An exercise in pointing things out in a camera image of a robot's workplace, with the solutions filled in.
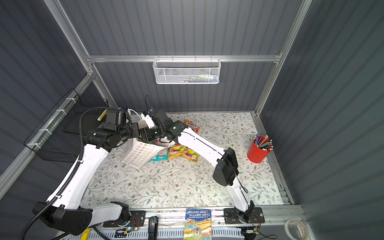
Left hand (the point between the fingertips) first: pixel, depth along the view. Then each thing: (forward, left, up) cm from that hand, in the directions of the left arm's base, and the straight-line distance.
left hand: (136, 127), depth 74 cm
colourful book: (-40, -29, -26) cm, 55 cm away
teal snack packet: (-1, -9, -26) cm, 27 cm away
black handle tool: (-40, -8, -24) cm, 47 cm away
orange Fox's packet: (+1, -18, -25) cm, 31 cm away
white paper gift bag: (-9, 0, -11) cm, 14 cm away
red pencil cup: (-8, -66, -14) cm, 67 cm away
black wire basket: (-5, +35, 0) cm, 36 cm away
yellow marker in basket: (+11, +22, -1) cm, 24 cm away
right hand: (-4, -3, -2) cm, 5 cm away
